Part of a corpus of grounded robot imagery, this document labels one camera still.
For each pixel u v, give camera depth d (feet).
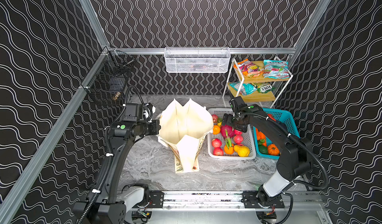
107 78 3.14
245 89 3.29
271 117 3.15
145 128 1.97
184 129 3.31
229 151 2.81
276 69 2.74
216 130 3.00
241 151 2.63
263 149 2.75
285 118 3.24
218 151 2.81
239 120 2.03
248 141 2.86
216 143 2.94
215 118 3.20
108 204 1.21
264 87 3.29
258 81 2.79
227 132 2.90
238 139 2.96
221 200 2.50
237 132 3.08
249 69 2.74
